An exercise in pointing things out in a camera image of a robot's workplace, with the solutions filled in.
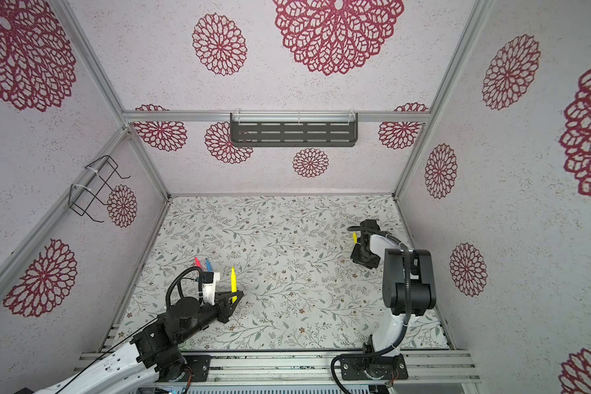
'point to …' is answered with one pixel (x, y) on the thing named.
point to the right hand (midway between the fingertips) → (362, 257)
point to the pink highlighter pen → (198, 263)
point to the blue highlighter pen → (208, 265)
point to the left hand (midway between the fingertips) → (242, 298)
